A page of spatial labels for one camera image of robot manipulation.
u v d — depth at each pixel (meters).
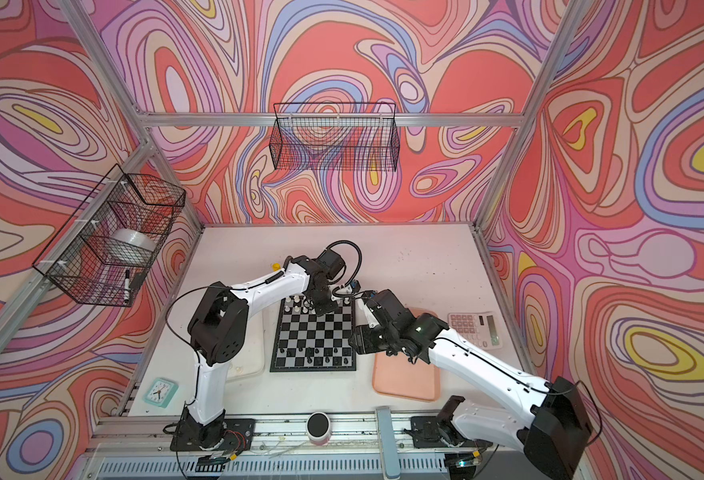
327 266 0.76
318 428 0.71
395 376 0.84
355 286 0.85
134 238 0.74
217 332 0.52
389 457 0.66
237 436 0.73
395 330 0.58
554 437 0.38
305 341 0.88
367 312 0.63
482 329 0.88
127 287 0.72
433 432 0.73
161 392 0.78
